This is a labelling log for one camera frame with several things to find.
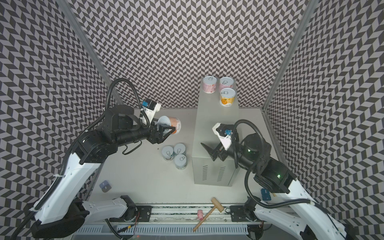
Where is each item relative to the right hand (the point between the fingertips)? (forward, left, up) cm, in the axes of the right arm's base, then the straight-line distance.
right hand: (211, 139), depth 58 cm
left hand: (+4, +17, +3) cm, 18 cm away
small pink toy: (-21, +6, -34) cm, 40 cm away
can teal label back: (+14, +18, -31) cm, 38 cm away
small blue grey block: (-7, +56, -32) cm, 65 cm away
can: (+11, +25, -31) cm, 41 cm away
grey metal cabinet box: (-6, +2, -15) cm, 17 cm away
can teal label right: (+6, +16, -32) cm, 37 cm away
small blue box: (-12, -29, -36) cm, 48 cm away
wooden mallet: (-17, -3, -35) cm, 39 cm away
